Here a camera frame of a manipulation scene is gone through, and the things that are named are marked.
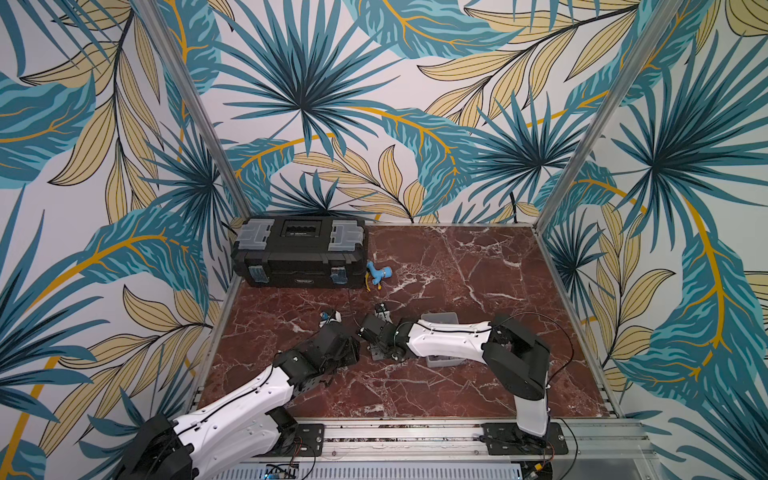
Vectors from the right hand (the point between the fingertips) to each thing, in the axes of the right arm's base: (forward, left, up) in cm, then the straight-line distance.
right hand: (379, 344), depth 89 cm
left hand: (-4, +7, +6) cm, 10 cm away
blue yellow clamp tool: (+23, 0, +4) cm, 23 cm away
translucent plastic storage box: (+9, -21, -2) cm, 23 cm away
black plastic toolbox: (+23, +23, +16) cm, 36 cm away
